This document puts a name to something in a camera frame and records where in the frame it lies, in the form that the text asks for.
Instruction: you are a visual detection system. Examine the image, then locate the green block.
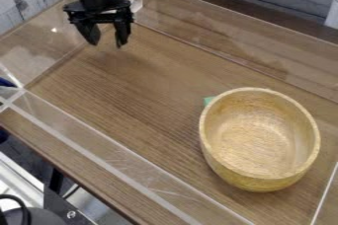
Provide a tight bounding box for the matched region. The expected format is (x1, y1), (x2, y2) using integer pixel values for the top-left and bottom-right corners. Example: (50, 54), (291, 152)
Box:
(202, 97), (214, 107)

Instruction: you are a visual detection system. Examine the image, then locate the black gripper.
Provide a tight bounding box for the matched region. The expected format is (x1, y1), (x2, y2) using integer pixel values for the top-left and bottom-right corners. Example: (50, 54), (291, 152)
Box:
(62, 0), (133, 47)

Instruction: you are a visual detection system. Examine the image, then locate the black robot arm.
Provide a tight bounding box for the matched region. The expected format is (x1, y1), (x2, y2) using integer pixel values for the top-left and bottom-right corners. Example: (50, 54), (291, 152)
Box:
(62, 0), (133, 48)

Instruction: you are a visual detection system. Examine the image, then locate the black metal table bracket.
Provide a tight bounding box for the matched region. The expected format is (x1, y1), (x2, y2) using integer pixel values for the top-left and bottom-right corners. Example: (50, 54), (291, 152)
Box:
(43, 169), (96, 225)

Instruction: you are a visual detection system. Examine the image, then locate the clear acrylic enclosure wall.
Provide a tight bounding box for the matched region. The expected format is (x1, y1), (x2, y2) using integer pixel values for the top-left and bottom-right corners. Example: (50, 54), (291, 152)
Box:
(0, 0), (338, 225)

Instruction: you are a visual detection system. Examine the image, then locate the light wooden bowl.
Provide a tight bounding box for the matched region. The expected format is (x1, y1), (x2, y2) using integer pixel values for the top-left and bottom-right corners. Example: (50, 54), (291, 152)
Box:
(197, 87), (320, 192)

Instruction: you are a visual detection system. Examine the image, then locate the blue object behind acrylic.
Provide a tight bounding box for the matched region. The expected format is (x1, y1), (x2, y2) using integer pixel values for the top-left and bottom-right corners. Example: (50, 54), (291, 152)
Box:
(0, 77), (17, 88)

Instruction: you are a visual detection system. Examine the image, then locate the black cable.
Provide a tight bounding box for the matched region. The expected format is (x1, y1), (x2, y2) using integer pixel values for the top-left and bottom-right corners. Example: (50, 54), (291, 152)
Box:
(0, 194), (33, 225)

